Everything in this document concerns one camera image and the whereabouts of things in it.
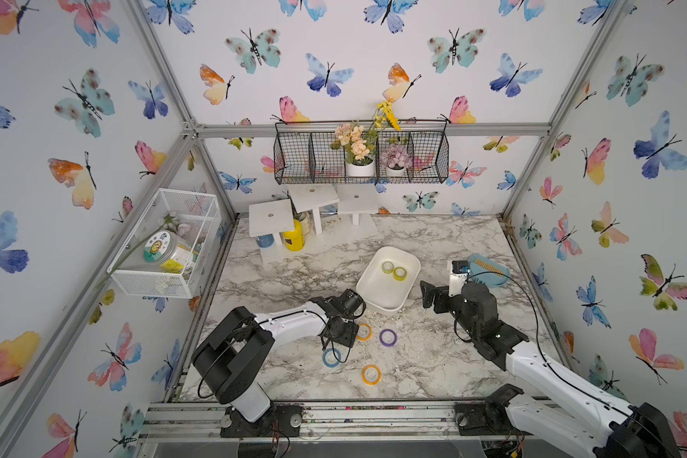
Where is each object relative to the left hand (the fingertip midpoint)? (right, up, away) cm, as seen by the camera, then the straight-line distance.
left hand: (347, 332), depth 89 cm
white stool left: (-27, +36, +9) cm, 46 cm away
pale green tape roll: (+14, +19, +15) cm, 28 cm away
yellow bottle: (-19, +29, +13) cm, 37 cm away
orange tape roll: (+7, -1, -1) cm, 7 cm away
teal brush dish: (+34, +21, -21) cm, 45 cm away
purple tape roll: (+12, -3, -2) cm, 12 cm away
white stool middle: (-13, +43, +7) cm, 45 cm away
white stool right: (+3, +44, +16) cm, 47 cm away
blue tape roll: (-5, -7, -7) cm, 11 cm away
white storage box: (+14, +14, +12) cm, 23 cm away
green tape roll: (+18, +17, +13) cm, 28 cm away
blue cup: (-30, +28, +15) cm, 44 cm away
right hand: (+26, +18, -8) cm, 33 cm away
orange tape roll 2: (+7, -10, -8) cm, 14 cm away
